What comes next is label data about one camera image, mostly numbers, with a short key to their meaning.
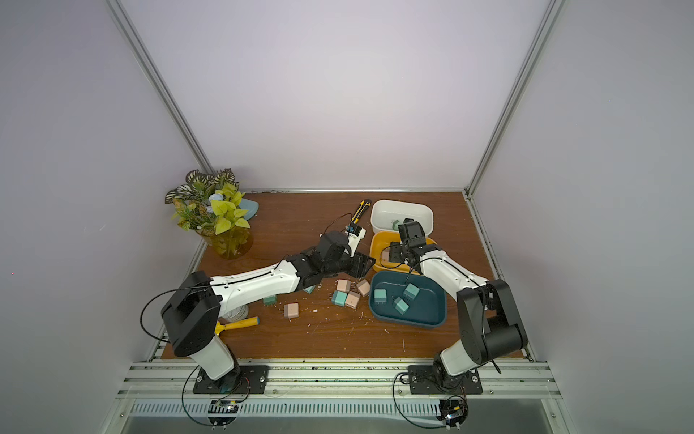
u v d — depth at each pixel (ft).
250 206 3.77
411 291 2.87
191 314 1.46
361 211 3.71
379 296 2.87
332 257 2.12
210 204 2.68
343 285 2.95
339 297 2.87
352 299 2.83
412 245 2.31
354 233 2.39
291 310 2.73
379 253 3.20
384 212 3.65
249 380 2.38
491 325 1.43
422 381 2.38
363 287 2.92
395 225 3.48
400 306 2.73
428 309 2.89
